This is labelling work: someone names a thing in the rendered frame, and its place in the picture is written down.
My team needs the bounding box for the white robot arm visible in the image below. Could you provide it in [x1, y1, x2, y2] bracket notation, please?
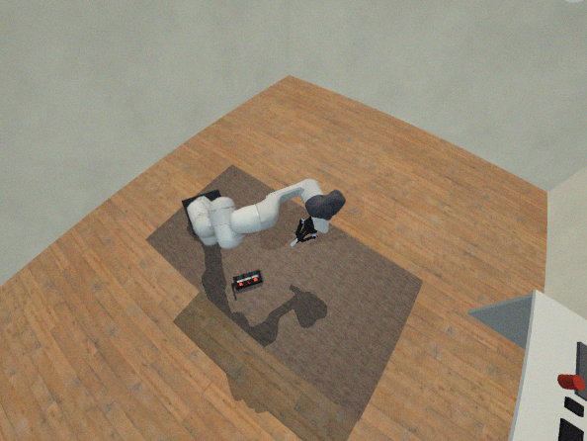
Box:
[187, 179, 346, 249]

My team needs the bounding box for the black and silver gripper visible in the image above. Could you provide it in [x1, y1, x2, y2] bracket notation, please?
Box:
[291, 217, 318, 246]

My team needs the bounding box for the black power strip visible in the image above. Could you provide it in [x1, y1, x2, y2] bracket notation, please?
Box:
[231, 270, 263, 299]

